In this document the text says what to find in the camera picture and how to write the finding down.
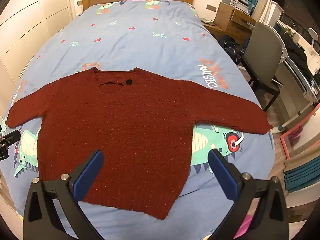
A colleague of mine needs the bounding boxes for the white round desk lamp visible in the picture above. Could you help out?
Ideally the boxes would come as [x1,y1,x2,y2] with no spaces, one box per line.
[307,27,320,55]

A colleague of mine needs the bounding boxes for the dark red knitted sweater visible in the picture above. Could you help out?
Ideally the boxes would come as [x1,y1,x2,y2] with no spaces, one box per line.
[5,67,272,221]

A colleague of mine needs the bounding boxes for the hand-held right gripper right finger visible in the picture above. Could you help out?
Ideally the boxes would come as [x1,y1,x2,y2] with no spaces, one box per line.
[208,149,298,240]

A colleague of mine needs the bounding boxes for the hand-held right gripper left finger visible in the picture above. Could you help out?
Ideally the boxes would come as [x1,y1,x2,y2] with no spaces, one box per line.
[23,150,104,240]

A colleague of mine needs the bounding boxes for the cream panelled wardrobe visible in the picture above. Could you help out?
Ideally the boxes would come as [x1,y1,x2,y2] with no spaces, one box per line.
[0,0,83,115]

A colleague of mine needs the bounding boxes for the stack of folded teal cloths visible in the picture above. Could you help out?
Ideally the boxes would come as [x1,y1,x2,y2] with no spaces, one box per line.
[284,156,320,193]

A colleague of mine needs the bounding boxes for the low wooden bedside table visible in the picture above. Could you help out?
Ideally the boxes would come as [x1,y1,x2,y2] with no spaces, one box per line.
[200,17,247,46]

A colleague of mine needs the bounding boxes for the black bag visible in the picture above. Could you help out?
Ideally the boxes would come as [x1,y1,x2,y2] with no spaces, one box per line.
[219,35,244,63]

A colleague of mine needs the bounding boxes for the black jacket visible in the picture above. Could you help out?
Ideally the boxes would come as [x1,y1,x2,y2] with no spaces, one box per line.
[282,34,308,76]

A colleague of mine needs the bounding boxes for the white printer stack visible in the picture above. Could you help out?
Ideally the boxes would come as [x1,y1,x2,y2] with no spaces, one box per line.
[236,0,254,13]

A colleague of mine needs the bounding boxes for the wooden drawer cabinet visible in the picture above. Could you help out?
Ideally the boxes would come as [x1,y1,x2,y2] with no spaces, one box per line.
[214,2,257,38]

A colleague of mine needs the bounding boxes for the pink frame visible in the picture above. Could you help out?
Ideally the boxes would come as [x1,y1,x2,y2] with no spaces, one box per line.
[279,105,320,159]

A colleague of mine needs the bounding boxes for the grey chair with black legs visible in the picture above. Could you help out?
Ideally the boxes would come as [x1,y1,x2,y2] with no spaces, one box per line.
[236,21,284,112]

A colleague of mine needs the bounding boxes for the bed with blue cartoon cover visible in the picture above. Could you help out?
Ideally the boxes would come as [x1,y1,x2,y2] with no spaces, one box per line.
[0,0,275,240]

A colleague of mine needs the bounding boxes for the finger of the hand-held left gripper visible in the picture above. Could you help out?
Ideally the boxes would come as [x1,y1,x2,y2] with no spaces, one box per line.
[0,129,21,151]

